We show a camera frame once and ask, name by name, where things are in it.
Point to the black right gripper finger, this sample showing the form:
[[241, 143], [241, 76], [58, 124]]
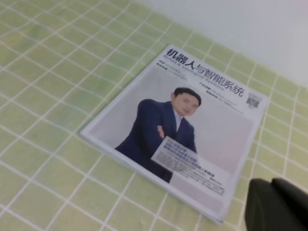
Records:
[[275, 206]]

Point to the white robotics magazine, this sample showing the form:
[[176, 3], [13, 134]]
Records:
[[185, 126]]

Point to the green checkered tablecloth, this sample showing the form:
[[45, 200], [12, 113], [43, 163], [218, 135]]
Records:
[[63, 61]]

